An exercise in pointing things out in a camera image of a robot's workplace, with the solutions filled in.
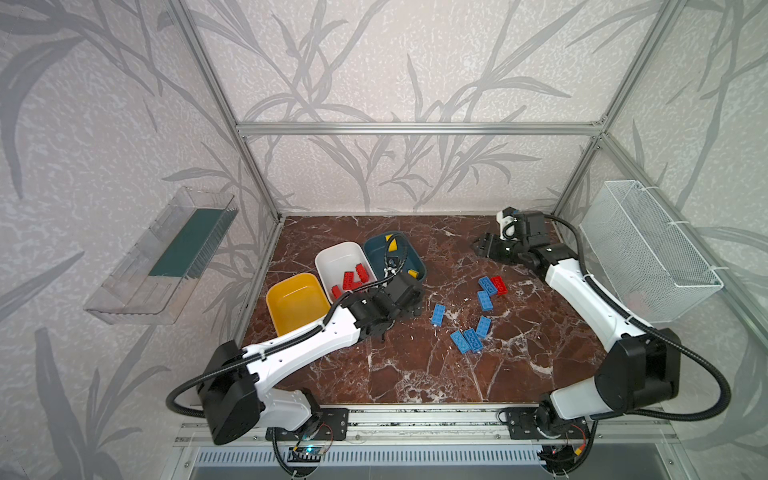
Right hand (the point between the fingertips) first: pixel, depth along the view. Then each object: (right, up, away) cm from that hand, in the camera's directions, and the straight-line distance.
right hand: (478, 237), depth 85 cm
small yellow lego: (-18, -12, +16) cm, 27 cm away
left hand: (-20, -14, -5) cm, 25 cm away
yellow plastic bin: (-56, -21, +10) cm, 61 cm away
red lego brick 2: (-36, -12, +16) cm, 41 cm away
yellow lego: (-26, -3, +23) cm, 34 cm away
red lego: (+10, -16, +14) cm, 23 cm away
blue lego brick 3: (+4, -20, +9) cm, 23 cm away
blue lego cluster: (+6, -17, +12) cm, 21 cm away
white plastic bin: (-47, -8, +20) cm, 51 cm away
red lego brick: (-40, -15, +15) cm, 46 cm away
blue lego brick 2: (+2, -27, +4) cm, 27 cm away
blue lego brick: (-11, -24, +6) cm, 27 cm away
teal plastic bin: (-22, -8, +20) cm, 31 cm away
